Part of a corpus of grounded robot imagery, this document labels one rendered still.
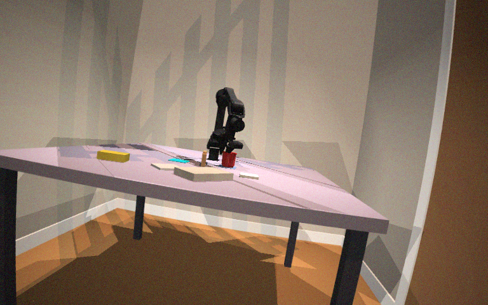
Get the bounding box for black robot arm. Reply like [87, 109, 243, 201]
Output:
[207, 87, 245, 161]

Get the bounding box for yellow rectangular block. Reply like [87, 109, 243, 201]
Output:
[97, 150, 130, 163]

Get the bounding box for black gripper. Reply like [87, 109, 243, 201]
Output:
[218, 125, 243, 154]

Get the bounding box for tan flat block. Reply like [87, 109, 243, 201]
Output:
[173, 167, 234, 181]

